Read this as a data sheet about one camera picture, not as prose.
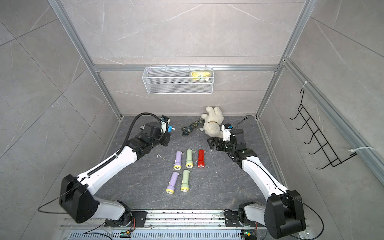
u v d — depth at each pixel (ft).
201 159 3.04
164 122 2.29
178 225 2.39
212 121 3.44
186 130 3.52
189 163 2.96
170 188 2.64
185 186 2.66
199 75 2.76
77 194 1.30
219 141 2.39
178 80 3.32
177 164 2.93
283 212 1.30
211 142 2.43
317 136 2.20
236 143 2.05
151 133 1.98
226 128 2.40
